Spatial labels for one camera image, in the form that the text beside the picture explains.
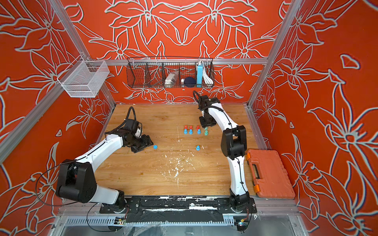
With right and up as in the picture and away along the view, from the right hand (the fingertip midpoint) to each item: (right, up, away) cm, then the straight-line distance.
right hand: (204, 125), depth 94 cm
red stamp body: (-13, -2, +9) cm, 16 cm away
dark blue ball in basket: (-9, +28, +1) cm, 30 cm away
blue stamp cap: (-32, -15, +1) cm, 36 cm away
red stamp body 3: (-4, -2, +9) cm, 10 cm away
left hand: (-34, -11, -7) cm, 37 cm away
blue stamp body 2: (-9, -5, +6) cm, 12 cm away
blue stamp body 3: (-3, -5, +6) cm, 8 cm away
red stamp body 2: (-9, -2, +9) cm, 13 cm away
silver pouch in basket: (-21, +29, -3) cm, 36 cm away
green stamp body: (+2, -6, +6) cm, 8 cm away
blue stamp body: (-13, -5, +6) cm, 15 cm away
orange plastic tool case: (+33, -27, -17) cm, 46 cm away
